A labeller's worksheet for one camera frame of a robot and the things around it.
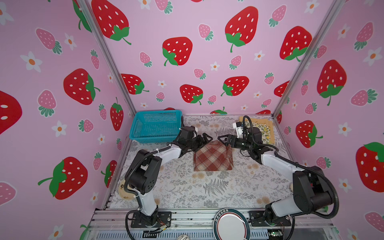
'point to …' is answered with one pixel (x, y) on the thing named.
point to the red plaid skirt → (214, 155)
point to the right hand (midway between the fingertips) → (221, 138)
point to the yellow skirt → (267, 122)
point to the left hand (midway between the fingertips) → (210, 141)
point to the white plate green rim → (230, 224)
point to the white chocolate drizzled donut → (183, 237)
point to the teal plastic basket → (156, 126)
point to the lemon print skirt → (265, 132)
